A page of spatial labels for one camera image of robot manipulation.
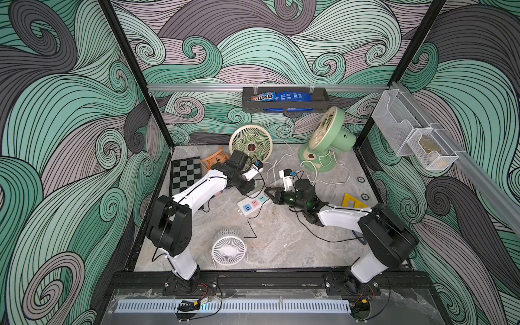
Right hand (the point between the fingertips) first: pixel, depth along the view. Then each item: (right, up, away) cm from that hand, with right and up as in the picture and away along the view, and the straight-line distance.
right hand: (266, 190), depth 85 cm
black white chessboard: (-42, +6, +18) cm, 46 cm away
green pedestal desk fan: (+28, +23, +2) cm, 37 cm away
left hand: (-7, +3, +3) cm, 8 cm away
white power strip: (-8, -8, +7) cm, 14 cm away
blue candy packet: (+9, +43, +7) cm, 44 cm away
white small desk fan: (-14, -20, -12) cm, 27 cm away
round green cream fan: (-5, +23, +16) cm, 29 cm away
